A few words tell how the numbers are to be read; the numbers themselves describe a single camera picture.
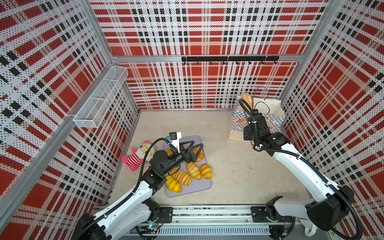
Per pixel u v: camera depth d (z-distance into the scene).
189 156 0.61
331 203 0.37
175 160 0.61
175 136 0.63
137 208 0.60
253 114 0.65
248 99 0.84
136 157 0.88
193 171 0.84
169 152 0.55
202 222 0.73
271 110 0.89
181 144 0.70
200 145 0.65
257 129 0.56
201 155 0.93
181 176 0.82
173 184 0.80
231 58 0.89
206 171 0.84
